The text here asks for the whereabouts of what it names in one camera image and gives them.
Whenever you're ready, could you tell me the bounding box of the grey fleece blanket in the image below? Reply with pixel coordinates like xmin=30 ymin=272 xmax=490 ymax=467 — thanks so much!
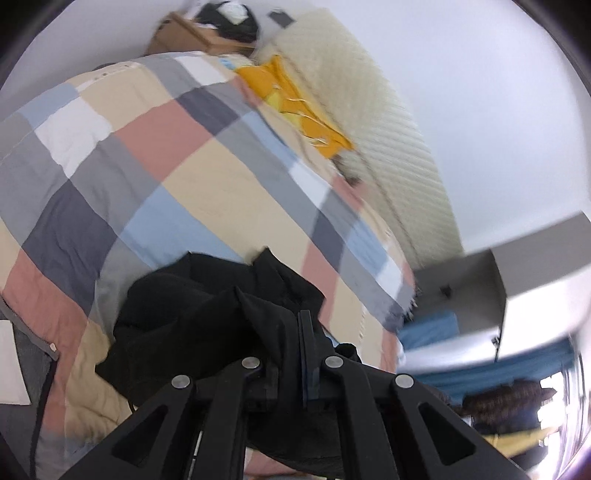
xmin=1 ymin=302 xmax=59 ymax=479

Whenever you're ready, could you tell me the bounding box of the plaid patchwork bed quilt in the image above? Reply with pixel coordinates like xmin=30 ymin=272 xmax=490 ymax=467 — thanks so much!
xmin=1 ymin=52 xmax=414 ymax=479

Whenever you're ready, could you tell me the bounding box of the black puffer jacket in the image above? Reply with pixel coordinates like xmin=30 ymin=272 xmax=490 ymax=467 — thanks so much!
xmin=95 ymin=249 xmax=360 ymax=479

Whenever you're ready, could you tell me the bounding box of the grey wall socket panel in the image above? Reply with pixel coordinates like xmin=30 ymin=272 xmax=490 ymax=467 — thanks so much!
xmin=267 ymin=10 xmax=294 ymax=29

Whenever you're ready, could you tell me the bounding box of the hanging clothes pile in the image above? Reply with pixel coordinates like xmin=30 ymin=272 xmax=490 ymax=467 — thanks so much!
xmin=449 ymin=377 xmax=567 ymax=475

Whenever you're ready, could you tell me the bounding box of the yellow pillow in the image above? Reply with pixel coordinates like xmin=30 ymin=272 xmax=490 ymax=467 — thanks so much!
xmin=235 ymin=55 xmax=353 ymax=160

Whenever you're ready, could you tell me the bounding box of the black bag on nightstand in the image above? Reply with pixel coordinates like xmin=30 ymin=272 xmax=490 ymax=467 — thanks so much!
xmin=194 ymin=1 xmax=259 ymax=43

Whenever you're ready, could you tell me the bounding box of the blue cloth on chair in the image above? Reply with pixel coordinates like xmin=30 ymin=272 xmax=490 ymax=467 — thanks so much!
xmin=398 ymin=310 xmax=460 ymax=350

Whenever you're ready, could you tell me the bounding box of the cream quilted headboard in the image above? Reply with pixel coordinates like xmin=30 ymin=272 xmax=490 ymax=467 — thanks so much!
xmin=253 ymin=9 xmax=464 ymax=268

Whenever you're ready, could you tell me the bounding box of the blue curtain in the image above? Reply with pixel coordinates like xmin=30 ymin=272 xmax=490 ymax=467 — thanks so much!
xmin=414 ymin=338 xmax=576 ymax=403

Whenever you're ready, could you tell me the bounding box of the wooden bedside table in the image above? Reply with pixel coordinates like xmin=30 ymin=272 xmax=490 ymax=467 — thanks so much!
xmin=145 ymin=12 xmax=256 ymax=57

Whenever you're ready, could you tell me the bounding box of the white paper sheet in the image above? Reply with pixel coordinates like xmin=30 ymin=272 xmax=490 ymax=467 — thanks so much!
xmin=0 ymin=320 xmax=31 ymax=406

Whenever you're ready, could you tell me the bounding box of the grey white wardrobe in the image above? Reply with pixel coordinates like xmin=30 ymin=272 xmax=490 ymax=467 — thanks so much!
xmin=405 ymin=213 xmax=590 ymax=373

